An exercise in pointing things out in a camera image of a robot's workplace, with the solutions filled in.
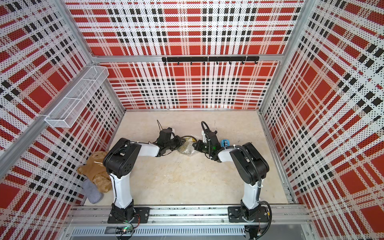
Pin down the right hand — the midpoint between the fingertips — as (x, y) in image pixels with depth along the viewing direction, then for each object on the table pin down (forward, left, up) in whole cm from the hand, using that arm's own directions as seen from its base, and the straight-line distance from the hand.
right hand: (194, 143), depth 94 cm
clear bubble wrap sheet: (-2, +4, -1) cm, 5 cm away
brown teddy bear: (-20, +53, +4) cm, 57 cm away
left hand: (+5, +4, -3) cm, 7 cm away
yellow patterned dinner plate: (+6, +4, -4) cm, 8 cm away
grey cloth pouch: (-29, +53, -2) cm, 61 cm away
